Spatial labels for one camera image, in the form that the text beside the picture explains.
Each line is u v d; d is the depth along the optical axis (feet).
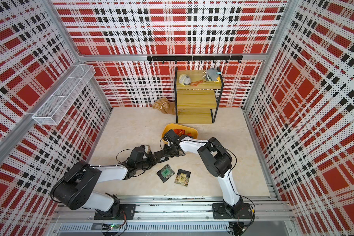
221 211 2.40
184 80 2.73
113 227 2.26
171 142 2.60
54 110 2.30
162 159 3.02
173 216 2.41
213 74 2.77
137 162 2.38
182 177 2.77
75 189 1.45
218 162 1.74
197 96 2.97
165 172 2.83
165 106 3.51
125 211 2.41
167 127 3.33
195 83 2.88
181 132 3.23
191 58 2.90
